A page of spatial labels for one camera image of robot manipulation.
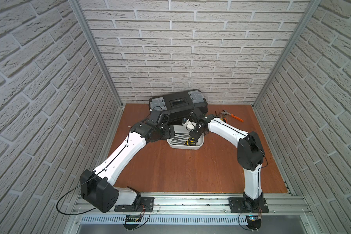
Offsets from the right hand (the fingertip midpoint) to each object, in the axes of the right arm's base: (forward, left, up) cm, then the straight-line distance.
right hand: (197, 131), depth 94 cm
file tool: (+1, +10, -7) cm, 12 cm away
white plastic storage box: (+2, +11, -7) cm, 13 cm away
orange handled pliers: (+21, -26, -7) cm, 34 cm away
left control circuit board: (-46, +38, -9) cm, 61 cm away
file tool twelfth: (-5, +14, -6) cm, 16 cm away
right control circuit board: (-50, -22, -8) cm, 55 cm away
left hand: (-8, +17, +13) cm, 23 cm away
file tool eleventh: (-6, +8, -5) cm, 11 cm away
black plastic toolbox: (+14, +11, +10) cm, 20 cm away
